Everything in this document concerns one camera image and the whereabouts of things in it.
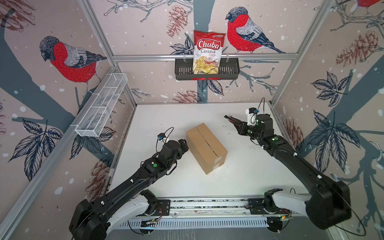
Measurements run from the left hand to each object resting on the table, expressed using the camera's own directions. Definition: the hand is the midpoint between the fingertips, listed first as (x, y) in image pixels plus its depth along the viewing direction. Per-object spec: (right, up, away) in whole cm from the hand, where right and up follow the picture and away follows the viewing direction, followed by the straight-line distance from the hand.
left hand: (182, 144), depth 78 cm
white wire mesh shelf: (-44, +12, -7) cm, 46 cm away
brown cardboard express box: (+14, -3, -1) cm, 14 cm away
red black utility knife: (+29, +13, +6) cm, 32 cm away
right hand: (+28, +10, +3) cm, 30 cm away
